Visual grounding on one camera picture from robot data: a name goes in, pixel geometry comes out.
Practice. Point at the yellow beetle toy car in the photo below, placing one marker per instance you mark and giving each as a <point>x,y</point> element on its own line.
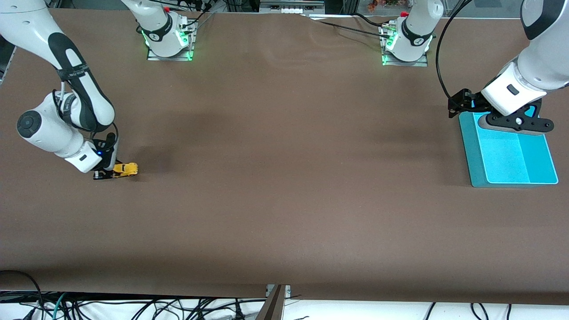
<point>126,169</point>

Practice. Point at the grey metal beam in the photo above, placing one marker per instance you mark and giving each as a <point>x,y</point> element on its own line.
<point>272,306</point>

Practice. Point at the colourful background clutter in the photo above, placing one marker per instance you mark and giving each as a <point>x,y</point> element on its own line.
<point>382,4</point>

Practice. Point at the teal plastic bin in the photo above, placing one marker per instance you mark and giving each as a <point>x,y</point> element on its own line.
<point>506,160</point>

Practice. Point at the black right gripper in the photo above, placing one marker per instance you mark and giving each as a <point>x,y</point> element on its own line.
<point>108,161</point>

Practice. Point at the white tape strip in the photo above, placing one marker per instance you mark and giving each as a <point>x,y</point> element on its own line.
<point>333,18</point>

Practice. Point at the white power strip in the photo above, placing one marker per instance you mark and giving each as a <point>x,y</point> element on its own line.
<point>293,10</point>

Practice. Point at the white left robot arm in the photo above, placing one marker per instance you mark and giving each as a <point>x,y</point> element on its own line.
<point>542,62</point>

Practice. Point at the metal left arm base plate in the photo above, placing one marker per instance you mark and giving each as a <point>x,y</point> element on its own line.
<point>406,63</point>

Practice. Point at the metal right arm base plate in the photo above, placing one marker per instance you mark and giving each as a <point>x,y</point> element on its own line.
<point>171,56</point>

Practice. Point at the small metal table bracket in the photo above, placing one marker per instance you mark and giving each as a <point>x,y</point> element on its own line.
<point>288,290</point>

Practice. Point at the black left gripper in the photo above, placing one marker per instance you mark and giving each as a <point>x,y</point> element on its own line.
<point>468,100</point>

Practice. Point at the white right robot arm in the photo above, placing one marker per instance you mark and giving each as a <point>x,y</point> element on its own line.
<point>26,18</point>

